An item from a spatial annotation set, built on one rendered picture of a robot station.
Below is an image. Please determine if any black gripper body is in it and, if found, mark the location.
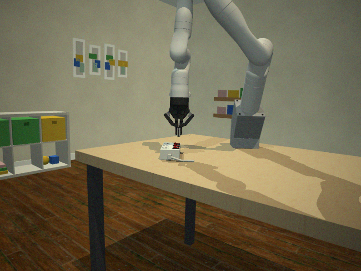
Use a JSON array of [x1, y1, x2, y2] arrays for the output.
[[169, 97, 190, 119]]

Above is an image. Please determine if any white power strip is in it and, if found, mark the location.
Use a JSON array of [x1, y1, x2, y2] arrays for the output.
[[160, 142, 194, 162]]

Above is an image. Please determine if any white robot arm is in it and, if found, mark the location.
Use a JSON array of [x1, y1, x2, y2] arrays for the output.
[[169, 0, 274, 114]]

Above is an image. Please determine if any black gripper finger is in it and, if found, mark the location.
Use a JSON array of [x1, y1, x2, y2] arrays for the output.
[[164, 110, 179, 137], [179, 110, 194, 137]]

